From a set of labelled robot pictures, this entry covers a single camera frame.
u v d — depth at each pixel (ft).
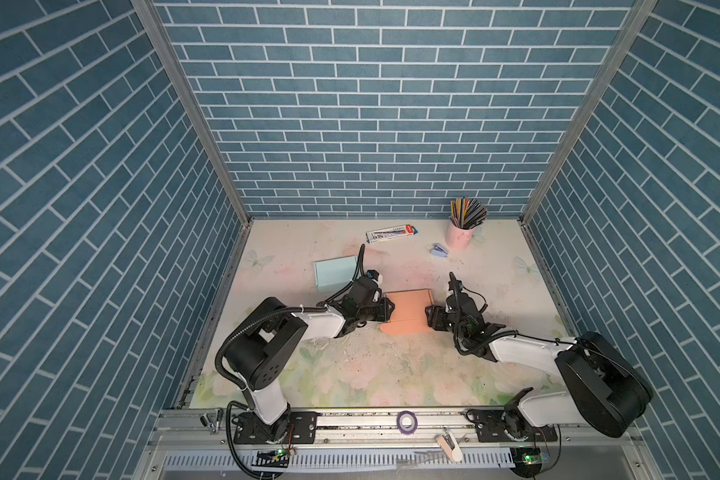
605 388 1.42
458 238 3.50
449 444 2.28
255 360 1.51
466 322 2.27
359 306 2.37
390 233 3.78
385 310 2.71
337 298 2.46
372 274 2.79
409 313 2.99
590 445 2.47
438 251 3.59
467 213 3.51
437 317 2.66
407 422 2.47
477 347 2.11
